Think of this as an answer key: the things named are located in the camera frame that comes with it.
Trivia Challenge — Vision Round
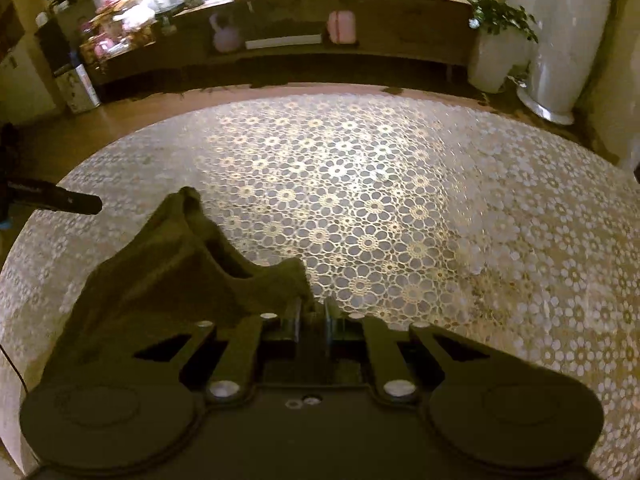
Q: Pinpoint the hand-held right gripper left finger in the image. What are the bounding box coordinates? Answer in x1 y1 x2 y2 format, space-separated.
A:
132 297 307 404

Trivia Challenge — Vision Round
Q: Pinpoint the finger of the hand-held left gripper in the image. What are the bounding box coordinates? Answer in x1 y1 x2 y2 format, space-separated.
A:
9 179 103 216

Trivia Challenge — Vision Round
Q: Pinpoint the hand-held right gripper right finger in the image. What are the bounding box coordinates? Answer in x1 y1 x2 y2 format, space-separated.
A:
322 296 501 404

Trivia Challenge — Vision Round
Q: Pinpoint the brown tank top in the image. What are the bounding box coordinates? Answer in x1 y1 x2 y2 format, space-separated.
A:
42 186 316 396

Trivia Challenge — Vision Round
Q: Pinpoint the printed cardboard box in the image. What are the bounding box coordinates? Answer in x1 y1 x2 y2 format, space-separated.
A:
55 62 102 114

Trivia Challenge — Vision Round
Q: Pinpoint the floral lace cover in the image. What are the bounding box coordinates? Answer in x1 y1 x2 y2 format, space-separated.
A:
0 82 640 480

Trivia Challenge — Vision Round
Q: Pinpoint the dark water dispenser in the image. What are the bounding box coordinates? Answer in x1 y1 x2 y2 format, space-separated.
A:
34 0 98 73

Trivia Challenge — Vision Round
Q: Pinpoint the pile of colourful packets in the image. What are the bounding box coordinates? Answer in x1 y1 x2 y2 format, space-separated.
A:
79 0 172 64

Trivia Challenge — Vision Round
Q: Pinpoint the pale purple kettle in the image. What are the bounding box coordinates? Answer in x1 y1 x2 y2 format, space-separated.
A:
209 12 246 54

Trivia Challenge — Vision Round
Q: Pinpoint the long white box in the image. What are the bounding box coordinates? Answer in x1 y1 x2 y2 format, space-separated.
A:
244 34 324 51

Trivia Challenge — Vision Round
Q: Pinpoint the pink case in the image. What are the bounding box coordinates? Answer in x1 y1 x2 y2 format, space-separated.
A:
327 9 359 46

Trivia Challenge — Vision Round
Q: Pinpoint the long dark wooden sideboard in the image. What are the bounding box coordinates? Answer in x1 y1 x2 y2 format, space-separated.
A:
82 0 476 92

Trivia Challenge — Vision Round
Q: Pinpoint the green potted plant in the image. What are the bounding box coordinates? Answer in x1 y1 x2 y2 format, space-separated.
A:
457 0 540 94

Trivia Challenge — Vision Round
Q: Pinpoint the tall white vase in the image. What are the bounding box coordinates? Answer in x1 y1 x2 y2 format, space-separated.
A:
516 0 615 126

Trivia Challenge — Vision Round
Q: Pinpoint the black cable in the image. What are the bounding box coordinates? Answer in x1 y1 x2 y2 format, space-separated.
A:
0 344 29 392

